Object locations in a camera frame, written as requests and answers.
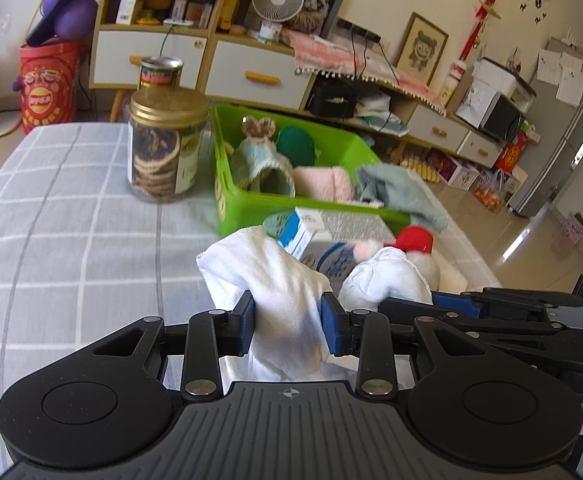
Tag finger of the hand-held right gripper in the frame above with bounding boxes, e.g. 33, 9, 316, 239
430, 287, 583, 311
377, 296, 567, 342

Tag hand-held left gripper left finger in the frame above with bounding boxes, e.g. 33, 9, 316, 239
92, 290, 257, 401

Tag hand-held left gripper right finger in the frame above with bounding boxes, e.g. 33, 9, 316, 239
320, 291, 477, 397

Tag white cloth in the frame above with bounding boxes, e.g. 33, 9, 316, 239
196, 227, 432, 381

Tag light green towel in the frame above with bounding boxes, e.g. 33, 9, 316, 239
355, 162, 449, 233

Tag pink fluffy towel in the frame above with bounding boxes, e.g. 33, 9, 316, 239
291, 166, 357, 203

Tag green plastic bin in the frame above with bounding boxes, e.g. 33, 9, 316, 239
209, 104, 412, 238

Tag dark green round pad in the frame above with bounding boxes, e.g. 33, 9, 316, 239
276, 127, 317, 168

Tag santa plush toy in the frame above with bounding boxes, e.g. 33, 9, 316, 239
354, 225, 442, 293

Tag blue and white milk carton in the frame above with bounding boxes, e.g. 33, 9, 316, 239
276, 207, 397, 296

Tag bag of oranges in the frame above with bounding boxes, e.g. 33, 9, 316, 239
474, 170, 505, 211

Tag small pink box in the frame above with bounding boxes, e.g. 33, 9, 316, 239
561, 212, 583, 245

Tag white and red carton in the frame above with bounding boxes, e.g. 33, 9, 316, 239
424, 152, 479, 191

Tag row of yellow bottles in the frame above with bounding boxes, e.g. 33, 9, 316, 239
399, 155, 437, 181

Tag red gift packet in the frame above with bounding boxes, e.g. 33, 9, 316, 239
494, 130, 529, 171

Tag black microwave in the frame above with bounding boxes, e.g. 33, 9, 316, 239
481, 95, 526, 141

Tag clear jar with gold lid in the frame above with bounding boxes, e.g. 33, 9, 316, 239
128, 89, 211, 204

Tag grey refrigerator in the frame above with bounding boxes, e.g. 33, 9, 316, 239
509, 37, 583, 218

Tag grey checkered tablecloth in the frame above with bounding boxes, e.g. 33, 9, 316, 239
0, 122, 502, 480

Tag white bottle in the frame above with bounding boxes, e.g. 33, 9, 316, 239
439, 60, 467, 108

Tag black bag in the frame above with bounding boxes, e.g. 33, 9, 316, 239
305, 74, 359, 118

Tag white appliance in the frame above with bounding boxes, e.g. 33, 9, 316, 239
471, 57, 537, 111

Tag framed cartoon picture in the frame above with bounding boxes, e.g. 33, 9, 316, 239
394, 12, 449, 86

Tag tin can with printed label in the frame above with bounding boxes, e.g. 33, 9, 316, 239
139, 56, 185, 92

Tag pink cloth with pompom trim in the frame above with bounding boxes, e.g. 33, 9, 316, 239
279, 27, 447, 111

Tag wooden cabinet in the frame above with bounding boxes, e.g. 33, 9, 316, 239
89, 0, 505, 168

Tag red hanging decoration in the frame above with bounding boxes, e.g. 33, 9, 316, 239
459, 0, 512, 61

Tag red printed box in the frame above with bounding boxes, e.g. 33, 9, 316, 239
19, 40, 85, 135

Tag yellow bottle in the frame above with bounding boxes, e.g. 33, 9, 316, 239
218, 0, 242, 33

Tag framed cat picture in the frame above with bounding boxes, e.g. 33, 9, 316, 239
291, 0, 347, 38

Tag small pink boxes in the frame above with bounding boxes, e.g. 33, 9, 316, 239
172, 0, 215, 28

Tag white desk fan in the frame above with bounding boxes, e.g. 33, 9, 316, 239
252, 0, 305, 43

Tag yellow orange toy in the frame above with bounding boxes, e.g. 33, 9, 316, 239
139, 0, 172, 27

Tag small white carton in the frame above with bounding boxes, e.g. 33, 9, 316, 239
116, 0, 140, 25

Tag purple toy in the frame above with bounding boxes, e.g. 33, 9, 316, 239
26, 0, 107, 46

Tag white drawer with wooden handle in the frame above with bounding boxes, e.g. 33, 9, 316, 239
93, 30, 207, 90
409, 105, 472, 153
205, 40, 315, 111
456, 132, 502, 167

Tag wall power outlets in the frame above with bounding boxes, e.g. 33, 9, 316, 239
336, 17, 382, 43

